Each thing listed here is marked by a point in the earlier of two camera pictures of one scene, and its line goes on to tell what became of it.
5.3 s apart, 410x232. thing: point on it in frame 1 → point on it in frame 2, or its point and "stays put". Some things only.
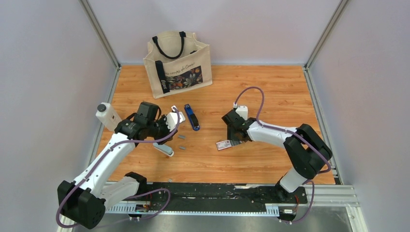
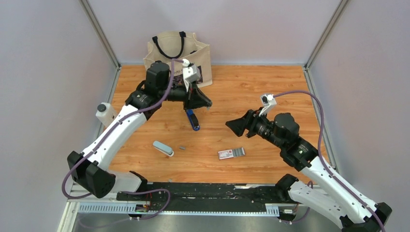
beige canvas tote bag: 176,63 stays put
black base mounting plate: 166,196 stays put
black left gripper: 163,120 → 196,98
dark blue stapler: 193,117 stays put
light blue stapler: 164,149 stays put
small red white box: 223,144 → 231,153
